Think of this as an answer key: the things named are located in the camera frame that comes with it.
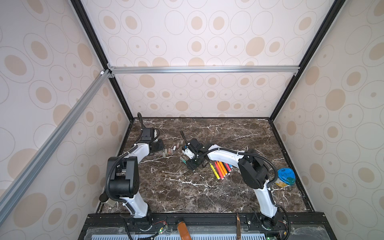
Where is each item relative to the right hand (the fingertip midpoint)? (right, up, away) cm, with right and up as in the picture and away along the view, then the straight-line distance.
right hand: (195, 162), depth 95 cm
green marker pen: (-8, +1, 0) cm, 8 cm away
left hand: (-20, +13, +1) cm, 24 cm away
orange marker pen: (+15, -3, -3) cm, 16 cm away
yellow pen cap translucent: (-21, +4, +4) cm, 22 cm away
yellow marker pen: (+12, -5, -4) cm, 13 cm away
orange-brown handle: (-6, -27, -26) cm, 37 cm away
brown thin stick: (+21, -29, -22) cm, 42 cm away
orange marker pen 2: (+17, -3, -3) cm, 18 cm away
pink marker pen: (+14, -4, -5) cm, 16 cm away
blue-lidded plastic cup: (+49, -4, -15) cm, 51 cm away
